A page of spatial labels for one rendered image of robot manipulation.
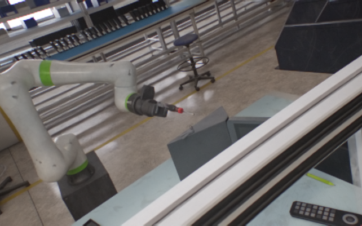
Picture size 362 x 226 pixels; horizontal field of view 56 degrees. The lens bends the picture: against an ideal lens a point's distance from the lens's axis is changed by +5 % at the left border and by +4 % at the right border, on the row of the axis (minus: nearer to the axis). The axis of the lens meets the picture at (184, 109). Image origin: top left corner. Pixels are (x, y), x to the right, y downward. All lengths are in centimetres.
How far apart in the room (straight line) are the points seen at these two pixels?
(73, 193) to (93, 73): 63
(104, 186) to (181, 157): 87
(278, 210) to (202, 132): 30
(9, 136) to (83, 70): 362
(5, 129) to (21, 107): 355
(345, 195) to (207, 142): 39
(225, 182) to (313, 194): 75
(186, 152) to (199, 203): 75
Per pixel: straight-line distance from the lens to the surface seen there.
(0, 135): 506
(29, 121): 153
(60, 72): 155
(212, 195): 27
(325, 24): 49
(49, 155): 159
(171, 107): 124
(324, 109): 35
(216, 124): 100
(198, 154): 103
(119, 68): 148
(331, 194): 102
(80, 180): 181
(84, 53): 424
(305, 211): 95
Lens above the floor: 170
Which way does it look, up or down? 25 degrees down
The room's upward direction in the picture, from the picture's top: 18 degrees counter-clockwise
